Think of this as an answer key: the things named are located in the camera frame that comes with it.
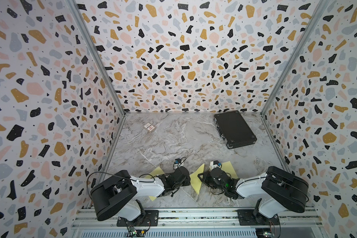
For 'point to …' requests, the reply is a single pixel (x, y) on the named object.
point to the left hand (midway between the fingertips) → (191, 179)
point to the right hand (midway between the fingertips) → (196, 176)
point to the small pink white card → (149, 127)
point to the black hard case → (234, 129)
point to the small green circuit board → (136, 233)
